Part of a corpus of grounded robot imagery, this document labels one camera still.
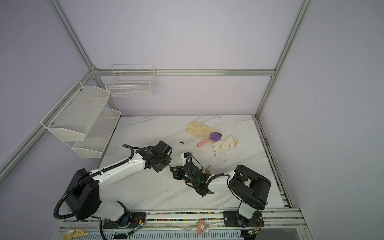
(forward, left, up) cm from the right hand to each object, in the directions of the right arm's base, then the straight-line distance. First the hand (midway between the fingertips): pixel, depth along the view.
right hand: (168, 170), depth 81 cm
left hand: (+5, +1, -1) cm, 6 cm away
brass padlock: (+6, -22, -11) cm, 25 cm away
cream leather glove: (+37, -18, -9) cm, 42 cm away
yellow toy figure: (-29, +43, -7) cm, 52 cm away
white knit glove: (+23, -35, -9) cm, 42 cm away
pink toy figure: (-25, -19, -7) cm, 32 cm away
